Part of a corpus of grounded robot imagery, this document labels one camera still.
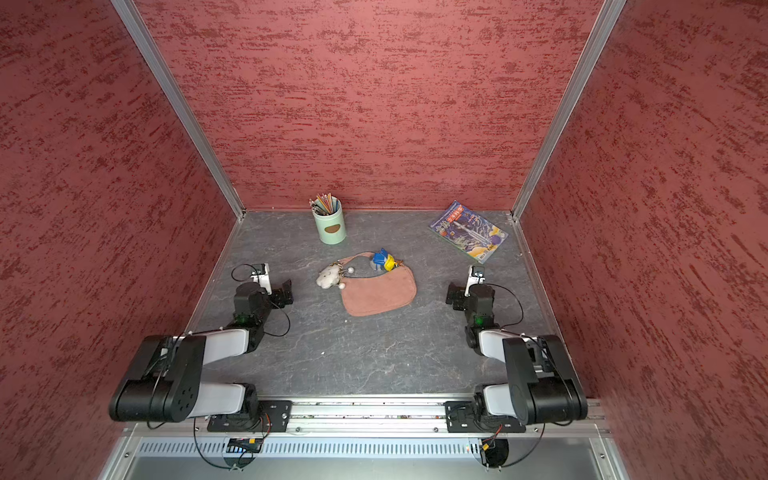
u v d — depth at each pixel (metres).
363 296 0.95
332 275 0.97
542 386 0.43
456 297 0.84
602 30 0.74
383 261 1.00
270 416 0.74
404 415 0.76
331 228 1.03
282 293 0.85
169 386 0.43
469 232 1.14
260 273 0.79
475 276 0.80
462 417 0.73
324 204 1.06
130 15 0.71
